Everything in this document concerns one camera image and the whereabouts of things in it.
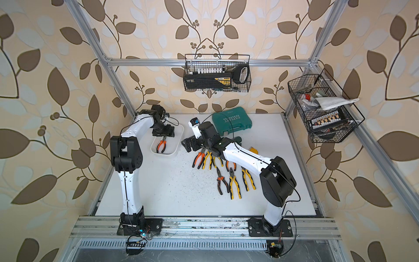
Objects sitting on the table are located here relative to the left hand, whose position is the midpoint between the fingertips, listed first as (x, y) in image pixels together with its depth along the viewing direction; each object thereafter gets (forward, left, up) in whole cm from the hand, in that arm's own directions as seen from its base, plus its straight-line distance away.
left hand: (168, 130), depth 95 cm
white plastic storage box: (-1, +3, -14) cm, 15 cm away
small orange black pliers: (+1, +5, -12) cm, 13 cm away
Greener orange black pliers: (-15, -35, -12) cm, 40 cm away
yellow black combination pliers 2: (-20, -45, -11) cm, 50 cm away
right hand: (-12, -17, +6) cm, 21 cm away
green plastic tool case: (+16, -36, -8) cm, 40 cm away
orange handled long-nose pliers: (-24, -32, -12) cm, 42 cm away
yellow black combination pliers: (-24, -37, -12) cm, 46 cm away
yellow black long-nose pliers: (-14, -27, -12) cm, 32 cm away
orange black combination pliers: (-9, -21, -13) cm, 26 cm away
